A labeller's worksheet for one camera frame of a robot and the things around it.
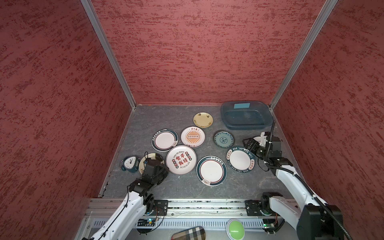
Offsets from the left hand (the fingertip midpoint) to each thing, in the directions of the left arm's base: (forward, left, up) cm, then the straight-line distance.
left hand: (170, 170), depth 85 cm
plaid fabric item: (-29, -16, +2) cm, 33 cm away
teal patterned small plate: (+23, -34, -1) cm, 41 cm away
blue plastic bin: (+45, -55, -1) cm, 71 cm away
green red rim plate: (+1, -25, -1) cm, 25 cm away
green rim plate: (+22, +7, -2) cm, 23 cm away
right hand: (+12, -44, +10) cm, 47 cm away
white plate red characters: (+7, -6, 0) cm, 9 cm away
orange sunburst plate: (+24, -12, -1) cm, 27 cm away
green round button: (-27, -34, +1) cm, 43 cm away
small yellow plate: (+39, -20, 0) cm, 44 cm away
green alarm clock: (+3, +23, +3) cm, 24 cm away
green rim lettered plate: (+9, -44, -4) cm, 45 cm away
